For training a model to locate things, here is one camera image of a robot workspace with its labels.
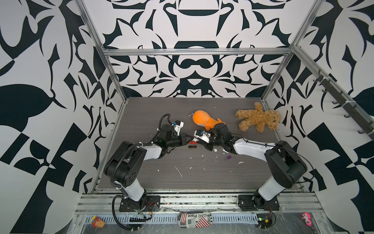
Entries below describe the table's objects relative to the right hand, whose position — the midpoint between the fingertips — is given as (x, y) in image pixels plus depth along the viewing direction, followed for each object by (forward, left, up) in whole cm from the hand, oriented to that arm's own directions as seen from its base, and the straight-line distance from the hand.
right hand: (197, 136), depth 89 cm
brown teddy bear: (+14, -50, -2) cm, 52 cm away
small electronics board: (-41, -31, -11) cm, 52 cm away
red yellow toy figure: (-41, +47, -5) cm, 63 cm away
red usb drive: (-4, +3, -1) cm, 4 cm away
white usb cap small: (-5, -12, -9) cm, 15 cm away
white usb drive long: (-15, -12, +12) cm, 23 cm away
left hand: (-1, +2, +1) cm, 3 cm away
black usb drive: (-2, +3, -8) cm, 9 cm away
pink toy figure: (-40, -51, -9) cm, 66 cm away
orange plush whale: (+15, -5, -2) cm, 16 cm away
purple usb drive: (-9, -20, -10) cm, 24 cm away
